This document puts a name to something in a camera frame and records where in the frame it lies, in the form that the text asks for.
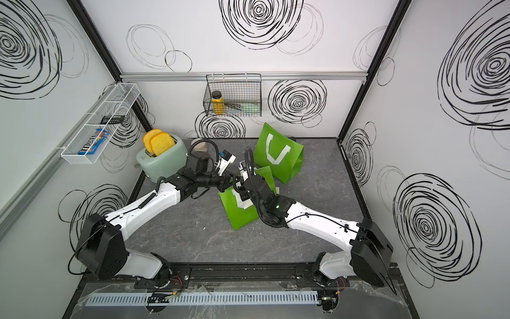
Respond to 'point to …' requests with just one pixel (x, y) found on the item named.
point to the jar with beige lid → (201, 146)
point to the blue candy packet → (97, 143)
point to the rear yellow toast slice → (147, 139)
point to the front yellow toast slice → (161, 142)
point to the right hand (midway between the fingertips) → (246, 176)
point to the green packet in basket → (251, 107)
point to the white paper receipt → (241, 203)
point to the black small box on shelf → (115, 119)
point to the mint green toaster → (172, 161)
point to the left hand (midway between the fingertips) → (238, 178)
